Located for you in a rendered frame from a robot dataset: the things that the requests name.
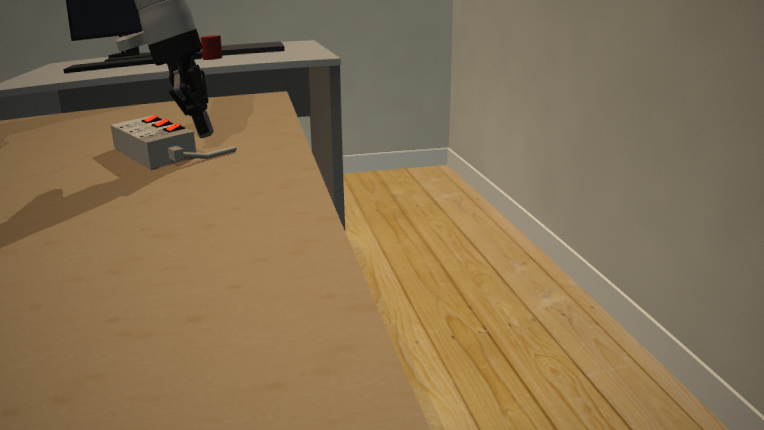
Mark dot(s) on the grey power strip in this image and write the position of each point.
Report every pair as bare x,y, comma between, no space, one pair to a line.
154,142

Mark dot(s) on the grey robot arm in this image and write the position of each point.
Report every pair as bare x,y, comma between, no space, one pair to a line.
160,20

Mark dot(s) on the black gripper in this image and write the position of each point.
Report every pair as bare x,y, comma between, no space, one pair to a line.
173,52

